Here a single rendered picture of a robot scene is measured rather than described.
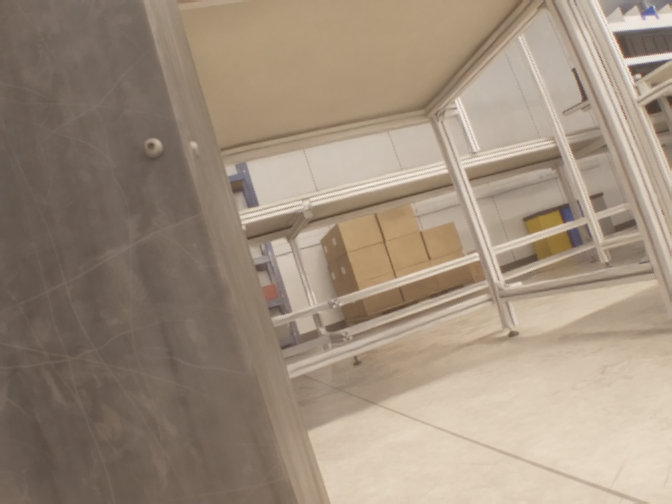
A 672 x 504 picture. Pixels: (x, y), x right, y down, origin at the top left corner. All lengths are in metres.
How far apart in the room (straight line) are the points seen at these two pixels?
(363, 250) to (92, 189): 4.08
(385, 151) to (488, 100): 1.85
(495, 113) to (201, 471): 6.79
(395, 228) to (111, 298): 4.25
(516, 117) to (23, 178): 6.97
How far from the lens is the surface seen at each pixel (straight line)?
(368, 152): 5.75
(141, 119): 0.23
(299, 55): 1.29
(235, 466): 0.21
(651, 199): 1.31
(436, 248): 4.56
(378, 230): 4.35
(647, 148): 2.84
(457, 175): 1.83
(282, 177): 5.36
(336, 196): 2.43
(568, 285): 1.55
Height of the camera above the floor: 0.33
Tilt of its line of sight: 5 degrees up
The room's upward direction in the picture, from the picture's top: 18 degrees counter-clockwise
